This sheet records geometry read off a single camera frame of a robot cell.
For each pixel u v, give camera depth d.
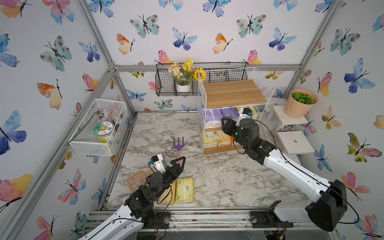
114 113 0.79
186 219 0.76
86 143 0.61
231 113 0.80
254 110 0.81
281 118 0.87
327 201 0.39
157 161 0.67
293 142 0.85
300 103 0.78
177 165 0.64
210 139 0.97
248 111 0.65
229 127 0.65
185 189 0.79
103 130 0.65
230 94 0.72
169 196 0.78
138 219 0.55
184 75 0.87
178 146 1.02
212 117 0.77
